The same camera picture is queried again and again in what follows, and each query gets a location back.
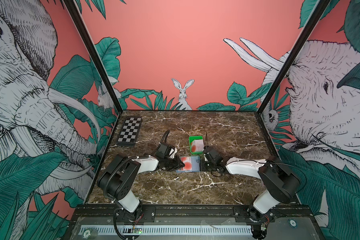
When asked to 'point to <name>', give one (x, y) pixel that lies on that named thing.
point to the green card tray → (191, 138)
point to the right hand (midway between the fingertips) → (198, 164)
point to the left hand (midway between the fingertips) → (186, 163)
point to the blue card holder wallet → (192, 164)
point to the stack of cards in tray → (197, 145)
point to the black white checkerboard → (130, 129)
